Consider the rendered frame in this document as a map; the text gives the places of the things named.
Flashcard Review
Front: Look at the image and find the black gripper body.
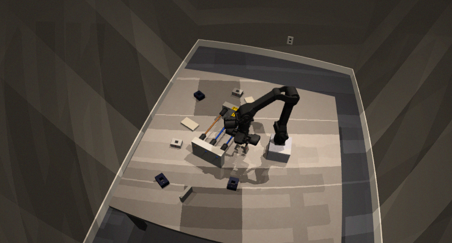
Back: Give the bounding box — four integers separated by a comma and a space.
225, 127, 261, 146

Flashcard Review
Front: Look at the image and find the beige flat rectangular block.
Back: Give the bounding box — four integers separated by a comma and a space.
181, 117, 199, 132
244, 96, 254, 103

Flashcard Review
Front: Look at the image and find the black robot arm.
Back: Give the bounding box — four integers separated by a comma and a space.
224, 86, 300, 146

